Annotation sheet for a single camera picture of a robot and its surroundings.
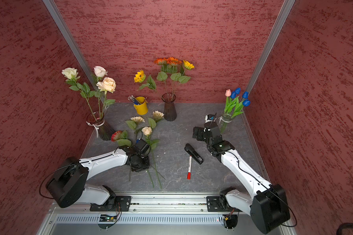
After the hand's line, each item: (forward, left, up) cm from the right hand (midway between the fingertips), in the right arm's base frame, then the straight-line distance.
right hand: (199, 131), depth 83 cm
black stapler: (-7, +4, -13) cm, 15 cm away
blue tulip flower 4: (+12, -28, +11) cm, 32 cm away
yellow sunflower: (+31, +8, +15) cm, 35 cm away
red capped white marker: (-19, +6, -17) cm, 26 cm away
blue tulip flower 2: (+19, -22, +10) cm, 31 cm away
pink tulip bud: (+19, -18, +13) cm, 29 cm away
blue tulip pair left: (+3, +40, -14) cm, 42 cm away
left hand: (-16, +32, -16) cm, 39 cm away
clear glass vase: (+14, -20, -3) cm, 25 cm away
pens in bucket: (+30, +45, -1) cm, 54 cm away
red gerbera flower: (+5, +55, -10) cm, 56 cm away
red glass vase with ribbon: (+10, +63, +2) cm, 64 cm away
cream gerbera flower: (+23, +28, -11) cm, 38 cm away
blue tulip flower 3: (+17, -28, +12) cm, 35 cm away
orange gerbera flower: (+32, +22, +17) cm, 42 cm away
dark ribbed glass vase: (+23, +19, -6) cm, 30 cm away
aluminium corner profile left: (+43, +74, +15) cm, 87 cm away
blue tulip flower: (+21, -25, +12) cm, 35 cm away
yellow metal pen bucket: (+29, +41, -10) cm, 51 cm away
